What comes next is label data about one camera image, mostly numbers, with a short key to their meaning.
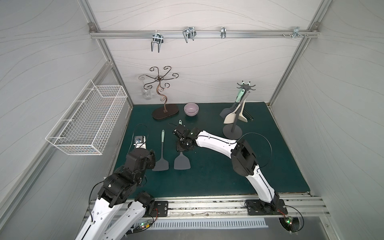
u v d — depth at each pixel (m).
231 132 1.03
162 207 0.74
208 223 0.70
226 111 0.93
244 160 0.54
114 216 0.44
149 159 0.50
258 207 0.74
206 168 0.86
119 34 0.79
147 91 1.00
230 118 0.93
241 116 0.93
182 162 0.86
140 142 0.57
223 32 0.78
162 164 0.86
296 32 0.77
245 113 1.14
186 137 0.68
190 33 0.75
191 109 1.12
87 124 0.69
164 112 1.15
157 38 0.78
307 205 0.76
